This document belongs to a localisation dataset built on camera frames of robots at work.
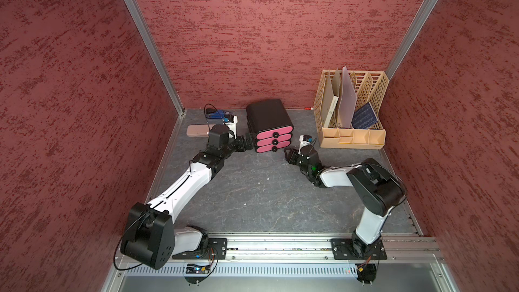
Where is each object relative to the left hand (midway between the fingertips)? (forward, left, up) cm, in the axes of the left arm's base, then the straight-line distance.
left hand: (245, 138), depth 83 cm
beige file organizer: (+31, -63, +3) cm, 70 cm away
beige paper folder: (+16, -37, +8) cm, 41 cm away
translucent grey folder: (+28, -52, -3) cm, 59 cm away
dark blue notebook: (+20, -60, -8) cm, 64 cm away
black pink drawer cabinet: (+8, -10, -1) cm, 13 cm away
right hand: (+3, -20, -15) cm, 25 cm away
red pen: (+38, -37, -19) cm, 57 cm away
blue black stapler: (+30, +22, -16) cm, 40 cm away
